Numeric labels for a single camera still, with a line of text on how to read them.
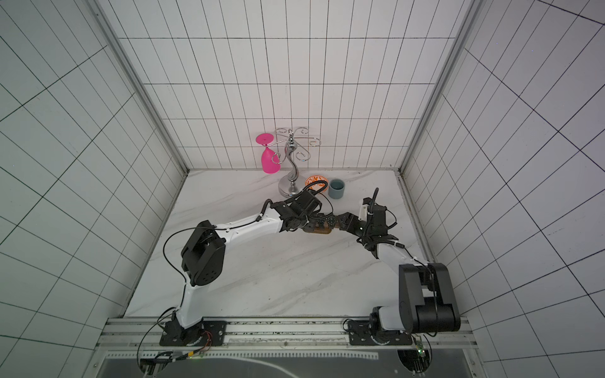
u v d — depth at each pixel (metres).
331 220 0.90
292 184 1.10
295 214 0.67
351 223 0.79
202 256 0.50
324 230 0.95
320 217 0.77
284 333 0.74
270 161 1.01
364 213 0.82
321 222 0.90
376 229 0.70
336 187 1.03
